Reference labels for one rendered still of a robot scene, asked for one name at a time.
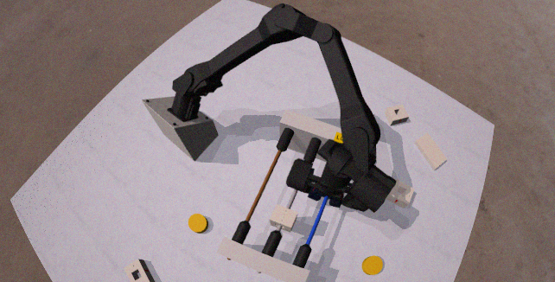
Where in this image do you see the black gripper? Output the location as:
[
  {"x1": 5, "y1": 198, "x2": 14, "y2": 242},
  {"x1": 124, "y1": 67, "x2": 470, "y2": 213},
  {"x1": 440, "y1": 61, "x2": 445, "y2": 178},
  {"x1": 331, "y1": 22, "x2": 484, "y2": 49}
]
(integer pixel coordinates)
[{"x1": 286, "y1": 158, "x2": 369, "y2": 212}]

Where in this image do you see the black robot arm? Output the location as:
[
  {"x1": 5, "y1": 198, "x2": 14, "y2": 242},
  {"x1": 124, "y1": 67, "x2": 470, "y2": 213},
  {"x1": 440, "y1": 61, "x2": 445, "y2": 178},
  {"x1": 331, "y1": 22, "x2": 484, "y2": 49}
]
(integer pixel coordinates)
[{"x1": 167, "y1": 3, "x2": 397, "y2": 213}]

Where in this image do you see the yellow short cylinder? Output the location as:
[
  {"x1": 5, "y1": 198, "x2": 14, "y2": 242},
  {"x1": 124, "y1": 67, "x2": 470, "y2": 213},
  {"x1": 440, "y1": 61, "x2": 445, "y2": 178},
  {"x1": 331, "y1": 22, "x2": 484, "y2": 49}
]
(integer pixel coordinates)
[
  {"x1": 362, "y1": 256, "x2": 383, "y2": 275},
  {"x1": 188, "y1": 214, "x2": 208, "y2": 234}
]

